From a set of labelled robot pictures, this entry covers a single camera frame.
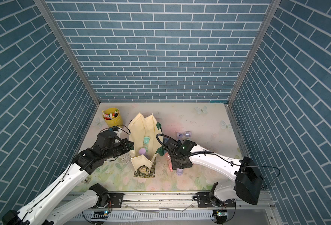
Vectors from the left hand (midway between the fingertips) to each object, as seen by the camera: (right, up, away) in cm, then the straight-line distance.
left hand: (138, 144), depth 74 cm
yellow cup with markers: (-23, +14, +20) cm, 33 cm away
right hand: (+22, -13, +4) cm, 26 cm away
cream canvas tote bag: (-3, +8, +15) cm, 18 cm away
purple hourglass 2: (+22, -18, +7) cm, 29 cm away
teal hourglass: (+1, -3, +20) cm, 21 cm away
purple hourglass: (+24, +2, +22) cm, 33 cm away
